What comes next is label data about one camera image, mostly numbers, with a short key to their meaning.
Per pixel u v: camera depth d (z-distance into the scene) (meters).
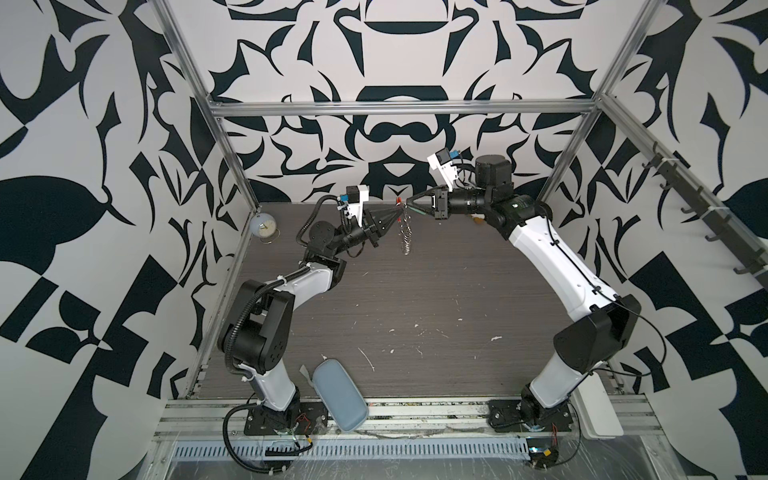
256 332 0.47
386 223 0.73
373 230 0.67
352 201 0.66
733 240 0.55
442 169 0.64
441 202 0.62
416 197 0.68
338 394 0.76
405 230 0.72
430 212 0.66
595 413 0.71
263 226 1.05
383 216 0.71
